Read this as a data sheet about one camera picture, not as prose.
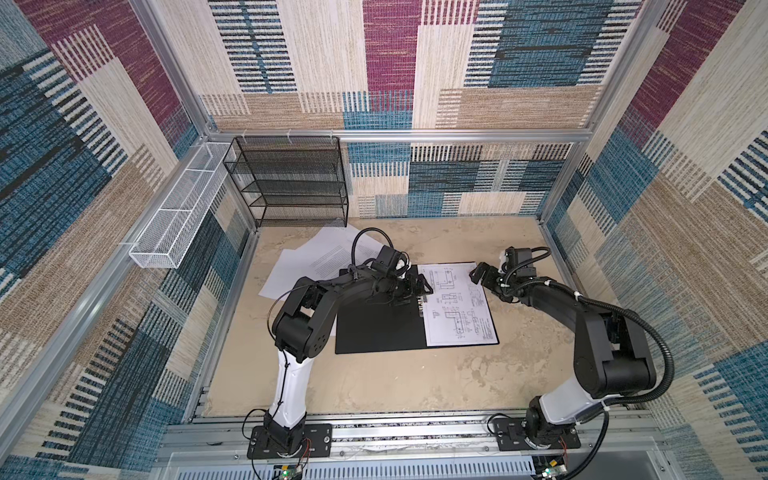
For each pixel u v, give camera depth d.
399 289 0.85
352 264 0.86
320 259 1.09
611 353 0.46
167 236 0.71
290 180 1.09
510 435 0.73
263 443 0.73
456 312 0.95
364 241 1.12
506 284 0.73
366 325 0.92
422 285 0.87
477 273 0.89
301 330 0.54
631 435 0.75
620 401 0.49
